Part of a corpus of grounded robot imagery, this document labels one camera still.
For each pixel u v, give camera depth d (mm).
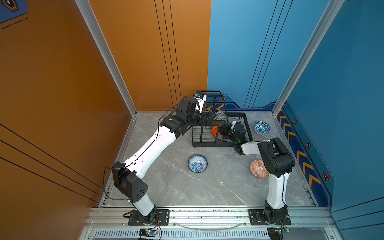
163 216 735
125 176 420
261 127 1087
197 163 914
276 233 698
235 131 791
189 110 565
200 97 634
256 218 725
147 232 706
